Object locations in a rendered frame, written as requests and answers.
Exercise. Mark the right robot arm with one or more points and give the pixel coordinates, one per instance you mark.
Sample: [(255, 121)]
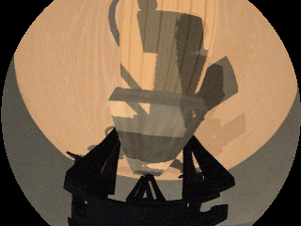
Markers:
[(200, 179)]

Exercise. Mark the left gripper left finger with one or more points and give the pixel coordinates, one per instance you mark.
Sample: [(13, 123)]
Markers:
[(91, 171)]

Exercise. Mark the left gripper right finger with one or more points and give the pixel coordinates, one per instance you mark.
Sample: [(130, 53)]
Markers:
[(216, 177)]

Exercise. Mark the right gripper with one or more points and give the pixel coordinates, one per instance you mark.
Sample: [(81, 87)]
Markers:
[(141, 186)]

